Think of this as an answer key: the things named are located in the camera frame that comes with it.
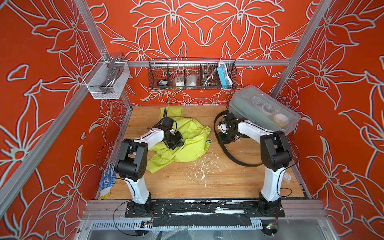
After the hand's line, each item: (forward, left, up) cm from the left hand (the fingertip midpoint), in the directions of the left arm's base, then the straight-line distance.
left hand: (185, 141), depth 92 cm
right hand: (+3, -20, -2) cm, 21 cm away
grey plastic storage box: (+21, -41, +14) cm, 49 cm away
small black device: (+30, +17, +22) cm, 41 cm away
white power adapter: (+29, +5, +25) cm, 38 cm away
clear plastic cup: (+29, -2, +25) cm, 38 cm away
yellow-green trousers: (+2, -6, +2) cm, 7 cm away
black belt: (+15, -20, -3) cm, 25 cm away
